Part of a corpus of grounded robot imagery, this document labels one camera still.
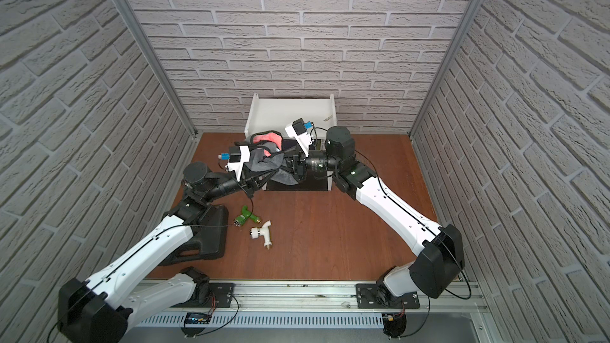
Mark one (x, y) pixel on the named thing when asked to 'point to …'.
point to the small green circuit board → (197, 317)
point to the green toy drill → (245, 214)
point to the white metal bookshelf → (317, 115)
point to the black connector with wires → (394, 325)
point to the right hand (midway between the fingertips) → (275, 161)
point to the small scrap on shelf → (327, 118)
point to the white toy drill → (264, 231)
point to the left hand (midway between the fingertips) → (271, 159)
